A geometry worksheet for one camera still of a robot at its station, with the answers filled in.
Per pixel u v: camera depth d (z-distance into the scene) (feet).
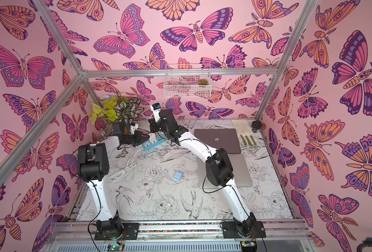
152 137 3.36
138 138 3.02
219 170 1.88
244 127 3.80
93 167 1.86
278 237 2.37
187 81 3.14
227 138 3.60
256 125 3.74
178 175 2.96
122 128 2.92
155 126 2.56
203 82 3.02
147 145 3.38
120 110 3.06
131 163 3.17
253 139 3.50
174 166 3.13
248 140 3.48
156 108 2.50
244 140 3.48
